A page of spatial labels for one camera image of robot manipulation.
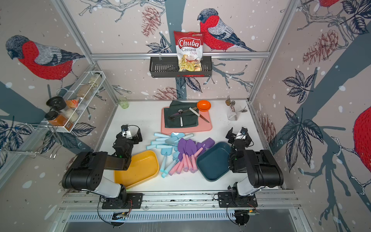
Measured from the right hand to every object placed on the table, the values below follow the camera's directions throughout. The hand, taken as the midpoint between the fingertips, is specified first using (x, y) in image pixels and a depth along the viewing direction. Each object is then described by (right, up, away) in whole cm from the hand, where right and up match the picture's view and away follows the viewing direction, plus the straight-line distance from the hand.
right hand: (239, 129), depth 90 cm
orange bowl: (-20, +16, +23) cm, 34 cm away
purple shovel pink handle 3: (-36, -11, +3) cm, 38 cm away
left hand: (-68, +1, +1) cm, 68 cm away
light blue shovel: (-47, -15, +2) cm, 50 cm away
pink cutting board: (-21, 0, +15) cm, 26 cm away
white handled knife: (-25, +9, +21) cm, 33 cm away
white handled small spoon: (-38, +5, +17) cm, 42 cm away
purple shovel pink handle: (-20, -10, +5) cm, 23 cm away
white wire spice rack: (-89, +23, -12) cm, 93 cm away
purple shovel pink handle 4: (-37, -18, -2) cm, 41 cm away
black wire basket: (-47, +44, +17) cm, 67 cm away
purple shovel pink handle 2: (-30, -13, 0) cm, 33 cm away
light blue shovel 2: (-40, -17, -1) cm, 43 cm away
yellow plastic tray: (-60, -22, -4) cm, 64 cm away
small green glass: (-87, +19, +27) cm, 93 cm away
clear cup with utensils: (0, +9, +14) cm, 17 cm away
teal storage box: (-17, -21, -1) cm, 27 cm away
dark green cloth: (-40, +9, +22) cm, 47 cm away
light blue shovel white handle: (-37, -5, +9) cm, 39 cm away
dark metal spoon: (-44, +7, +18) cm, 48 cm away
